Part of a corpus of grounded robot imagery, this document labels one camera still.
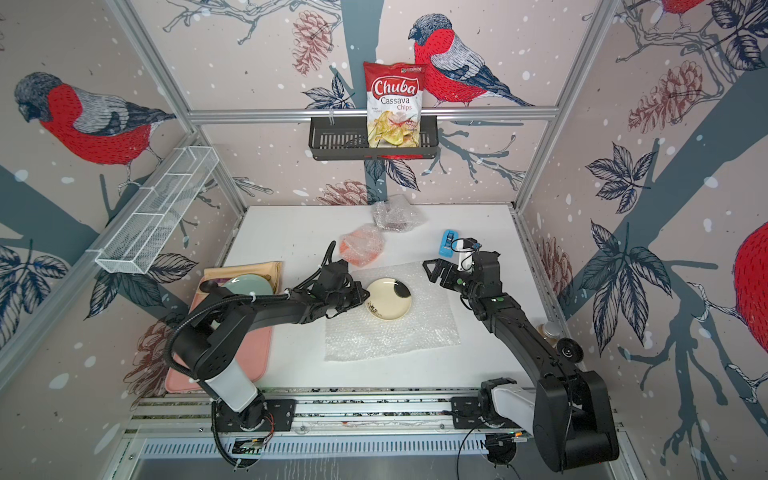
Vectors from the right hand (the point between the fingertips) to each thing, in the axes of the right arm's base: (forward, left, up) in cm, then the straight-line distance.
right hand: (434, 265), depth 84 cm
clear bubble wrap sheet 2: (+29, +12, -9) cm, 32 cm away
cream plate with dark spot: (-4, +13, -13) cm, 19 cm away
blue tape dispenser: (+17, -6, -15) cm, 24 cm away
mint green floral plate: (-1, +59, -11) cm, 60 cm away
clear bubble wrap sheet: (+15, +24, -11) cm, 30 cm away
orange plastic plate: (+15, +24, -11) cm, 30 cm away
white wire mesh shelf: (-9, +74, +16) cm, 76 cm away
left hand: (-3, +17, -10) cm, 20 cm away
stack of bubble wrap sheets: (-11, +1, -15) cm, 19 cm away
